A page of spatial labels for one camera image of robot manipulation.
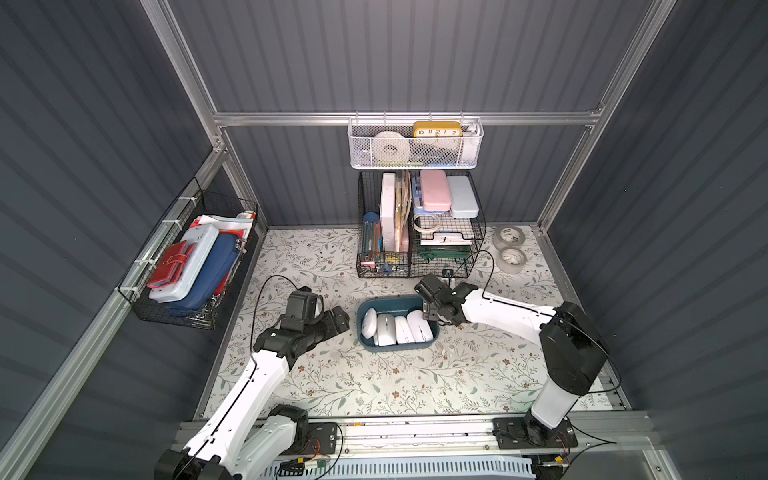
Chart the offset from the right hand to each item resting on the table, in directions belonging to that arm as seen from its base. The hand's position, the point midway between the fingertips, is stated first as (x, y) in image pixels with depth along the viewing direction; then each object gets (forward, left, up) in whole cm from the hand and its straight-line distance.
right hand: (451, 314), depth 90 cm
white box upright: (+25, +19, +20) cm, 37 cm away
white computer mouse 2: (-5, +15, -2) cm, 16 cm away
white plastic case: (+3, +62, +31) cm, 69 cm away
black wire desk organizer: (+25, +10, +13) cm, 30 cm away
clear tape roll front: (+22, -25, -6) cm, 34 cm away
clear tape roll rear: (+31, -23, -3) cm, 39 cm away
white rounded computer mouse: (-4, +10, 0) cm, 11 cm away
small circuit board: (-38, +41, -7) cm, 57 cm away
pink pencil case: (+32, +4, +22) cm, 39 cm away
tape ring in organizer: (+21, +6, +16) cm, 27 cm away
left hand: (-7, +34, +7) cm, 35 cm away
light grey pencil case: (+32, -5, +18) cm, 37 cm away
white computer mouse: (-3, +25, 0) cm, 25 cm away
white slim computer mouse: (-5, +20, 0) cm, 20 cm away
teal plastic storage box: (-9, +24, -2) cm, 26 cm away
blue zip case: (+1, +58, +28) cm, 64 cm away
